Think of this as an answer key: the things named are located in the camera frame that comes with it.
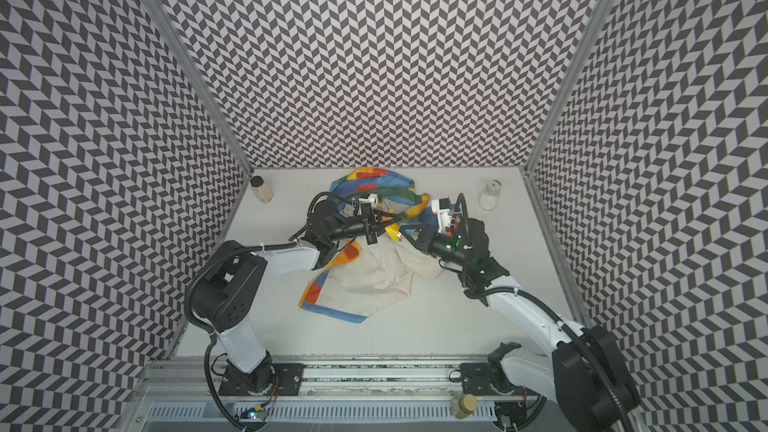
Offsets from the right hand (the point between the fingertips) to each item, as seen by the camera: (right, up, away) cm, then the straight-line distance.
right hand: (404, 230), depth 74 cm
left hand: (-2, +3, +1) cm, 3 cm away
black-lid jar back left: (-50, +11, +30) cm, 59 cm away
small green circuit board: (-33, -41, -8) cm, 53 cm away
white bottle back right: (+30, +7, +28) cm, 42 cm away
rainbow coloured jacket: (-13, -17, +16) cm, 26 cm away
